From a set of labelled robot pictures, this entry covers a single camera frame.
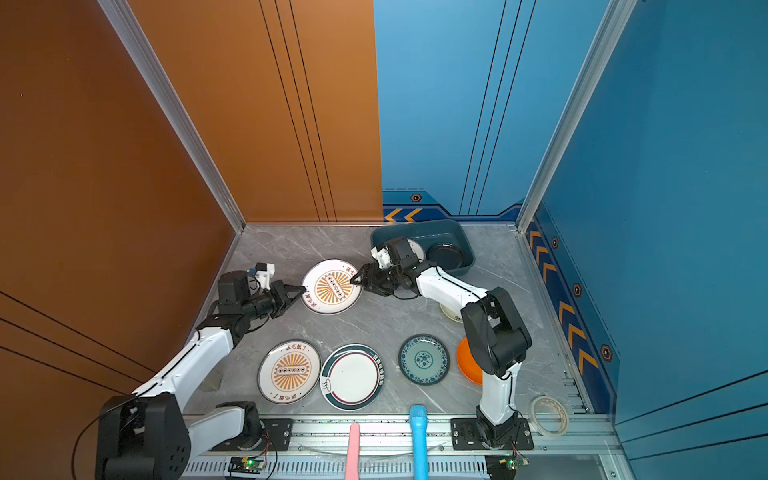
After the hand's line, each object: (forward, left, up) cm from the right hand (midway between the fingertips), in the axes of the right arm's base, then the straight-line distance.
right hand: (355, 284), depth 86 cm
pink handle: (-42, -1, -13) cm, 44 cm away
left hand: (-2, +13, +3) cm, 14 cm away
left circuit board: (-42, +24, -15) cm, 50 cm away
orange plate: (-18, -32, -15) cm, 40 cm away
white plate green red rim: (-21, +1, -14) cm, 26 cm away
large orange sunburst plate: (-20, +18, -13) cm, 30 cm away
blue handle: (-33, -17, -11) cm, 39 cm away
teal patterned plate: (-17, -19, -13) cm, 29 cm away
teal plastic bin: (+32, -25, -12) cm, 42 cm away
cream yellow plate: (-3, -29, -13) cm, 32 cm away
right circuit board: (-41, -39, -14) cm, 59 cm away
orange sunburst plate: (-3, +7, +2) cm, 8 cm away
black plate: (+22, -30, -14) cm, 40 cm away
